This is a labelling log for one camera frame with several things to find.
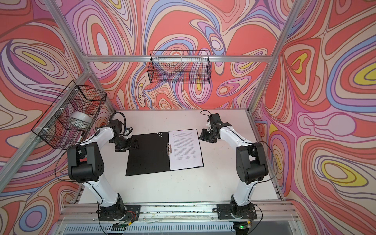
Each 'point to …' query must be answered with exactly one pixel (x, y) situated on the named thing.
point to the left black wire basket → (68, 121)
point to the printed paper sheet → (185, 150)
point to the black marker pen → (79, 140)
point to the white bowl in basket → (81, 116)
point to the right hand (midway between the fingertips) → (203, 140)
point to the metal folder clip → (169, 149)
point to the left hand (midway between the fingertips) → (133, 147)
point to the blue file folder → (152, 155)
